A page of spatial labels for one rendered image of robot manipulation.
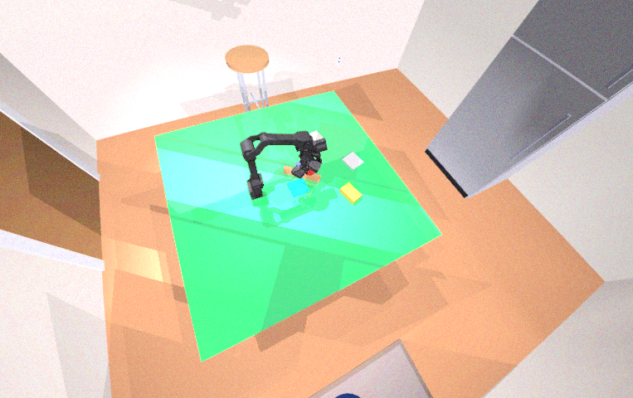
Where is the wooden flat bar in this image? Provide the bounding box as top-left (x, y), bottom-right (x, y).
top-left (284, 166), bottom-right (321, 182)

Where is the yellow box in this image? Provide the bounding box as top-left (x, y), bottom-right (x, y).
top-left (339, 182), bottom-right (362, 203)

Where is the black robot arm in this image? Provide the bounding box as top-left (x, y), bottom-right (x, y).
top-left (240, 130), bottom-right (328, 200)

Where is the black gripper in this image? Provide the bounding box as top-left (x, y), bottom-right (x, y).
top-left (291, 150), bottom-right (321, 179)

